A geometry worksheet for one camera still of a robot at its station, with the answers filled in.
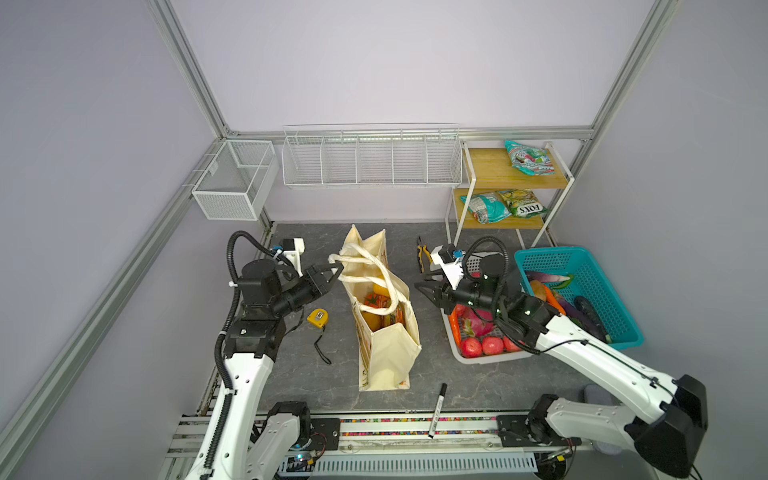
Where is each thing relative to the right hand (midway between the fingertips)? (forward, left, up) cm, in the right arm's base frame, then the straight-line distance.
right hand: (419, 281), depth 69 cm
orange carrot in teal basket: (+10, -45, -27) cm, 53 cm away
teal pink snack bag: (+38, -35, +7) cm, 52 cm away
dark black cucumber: (+8, -54, -27) cm, 61 cm away
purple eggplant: (+6, -49, -26) cm, 56 cm away
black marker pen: (-21, -5, -28) cm, 36 cm away
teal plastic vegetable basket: (+23, -56, -24) cm, 66 cm away
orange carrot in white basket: (+1, -11, -22) cm, 25 cm away
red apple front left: (-7, -15, -23) cm, 29 cm away
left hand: (+1, +17, +3) cm, 18 cm away
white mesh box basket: (+44, +60, -4) cm, 75 cm away
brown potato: (+13, -40, -24) cm, 48 cm away
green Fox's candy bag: (+39, -38, -10) cm, 55 cm away
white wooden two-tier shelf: (+49, -35, -12) cm, 61 cm away
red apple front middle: (-6, -21, -23) cm, 32 cm away
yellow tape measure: (+4, +31, -26) cm, 40 cm away
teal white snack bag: (+36, -25, -10) cm, 45 cm away
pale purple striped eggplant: (+18, -44, -25) cm, 54 cm away
